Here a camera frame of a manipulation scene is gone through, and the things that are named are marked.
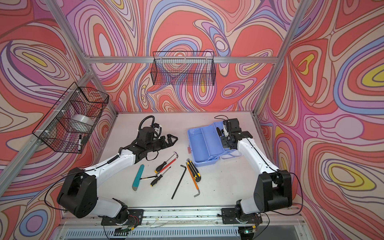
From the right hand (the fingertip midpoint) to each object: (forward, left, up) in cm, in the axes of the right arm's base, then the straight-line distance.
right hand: (230, 143), depth 87 cm
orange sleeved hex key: (-15, +23, -12) cm, 30 cm away
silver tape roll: (+4, +76, +21) cm, 79 cm away
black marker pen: (-6, +78, +14) cm, 79 cm away
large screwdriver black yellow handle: (-10, +43, -10) cm, 45 cm away
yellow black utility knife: (-15, +21, -11) cm, 28 cm away
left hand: (+1, +33, +4) cm, 33 cm away
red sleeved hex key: (-7, +38, -11) cm, 40 cm away
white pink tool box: (+2, +14, -4) cm, 15 cm away
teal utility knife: (-15, +55, -11) cm, 58 cm away
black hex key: (-17, +30, -12) cm, 37 cm away
